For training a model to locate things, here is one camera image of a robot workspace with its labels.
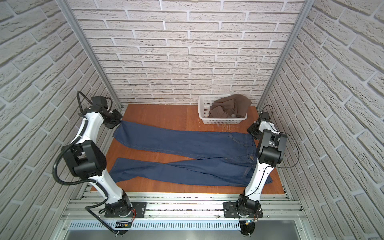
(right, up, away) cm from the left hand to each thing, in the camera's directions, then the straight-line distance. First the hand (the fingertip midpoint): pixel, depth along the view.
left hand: (121, 116), depth 89 cm
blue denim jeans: (+54, -25, +3) cm, 59 cm away
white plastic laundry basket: (+54, +13, +28) cm, 62 cm away
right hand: (+86, -9, +15) cm, 87 cm away
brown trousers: (+76, +10, +21) cm, 80 cm away
